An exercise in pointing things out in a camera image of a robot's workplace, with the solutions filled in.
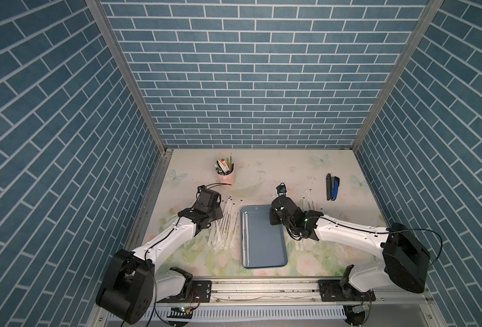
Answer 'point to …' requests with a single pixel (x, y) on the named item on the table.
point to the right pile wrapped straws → (308, 201)
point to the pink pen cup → (227, 179)
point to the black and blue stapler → (332, 187)
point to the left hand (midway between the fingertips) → (221, 211)
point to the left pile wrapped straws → (222, 235)
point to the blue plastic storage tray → (263, 244)
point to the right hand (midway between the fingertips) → (272, 210)
